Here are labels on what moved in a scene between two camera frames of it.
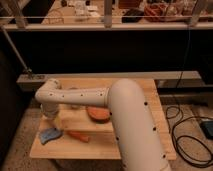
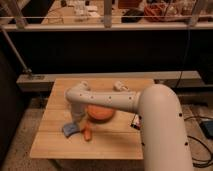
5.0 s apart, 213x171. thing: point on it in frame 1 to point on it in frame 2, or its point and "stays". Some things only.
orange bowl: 100,115 stays
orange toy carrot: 78,135 to 88,134
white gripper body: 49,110 to 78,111
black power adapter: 207,128 stays
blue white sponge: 49,133 to 70,128
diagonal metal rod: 28,70 stays
